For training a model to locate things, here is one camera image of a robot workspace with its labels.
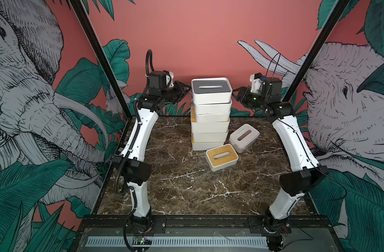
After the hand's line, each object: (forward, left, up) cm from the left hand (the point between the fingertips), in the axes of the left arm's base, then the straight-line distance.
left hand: (193, 85), depth 72 cm
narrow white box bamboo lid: (-8, -7, -14) cm, 17 cm away
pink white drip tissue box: (-4, -32, -37) cm, 49 cm away
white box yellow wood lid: (-9, -7, -38) cm, 39 cm away
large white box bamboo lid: (-7, -9, -31) cm, 33 cm away
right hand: (-2, -18, -1) cm, 18 cm away
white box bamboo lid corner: (-7, -9, -22) cm, 24 cm away
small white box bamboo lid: (-16, -16, -41) cm, 46 cm away
